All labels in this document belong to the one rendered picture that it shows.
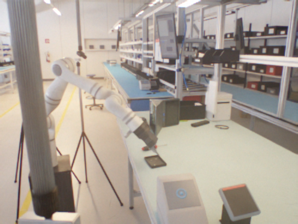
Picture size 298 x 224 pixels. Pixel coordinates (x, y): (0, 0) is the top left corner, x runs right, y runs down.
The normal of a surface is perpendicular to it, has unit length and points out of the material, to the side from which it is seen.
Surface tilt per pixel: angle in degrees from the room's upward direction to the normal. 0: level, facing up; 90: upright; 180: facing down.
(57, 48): 90
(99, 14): 90
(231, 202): 32
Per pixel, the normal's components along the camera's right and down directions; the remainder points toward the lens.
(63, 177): 0.33, 0.25
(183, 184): 0.09, -0.71
